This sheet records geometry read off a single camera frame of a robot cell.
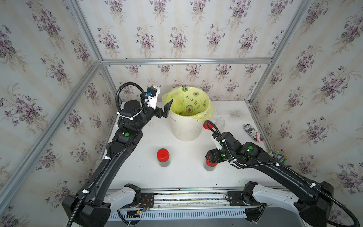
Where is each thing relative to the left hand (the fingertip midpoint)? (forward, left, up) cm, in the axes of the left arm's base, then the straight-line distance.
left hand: (162, 95), depth 64 cm
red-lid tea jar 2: (+6, -36, -31) cm, 48 cm away
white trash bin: (-2, -12, -24) cm, 27 cm away
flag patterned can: (+1, -61, -38) cm, 72 cm away
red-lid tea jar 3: (-20, -25, -35) cm, 48 cm away
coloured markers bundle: (-18, -64, -29) cm, 73 cm away
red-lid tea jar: (-17, +1, -30) cm, 34 cm away
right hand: (-17, -27, -28) cm, 42 cm away
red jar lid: (+13, -28, -41) cm, 51 cm away
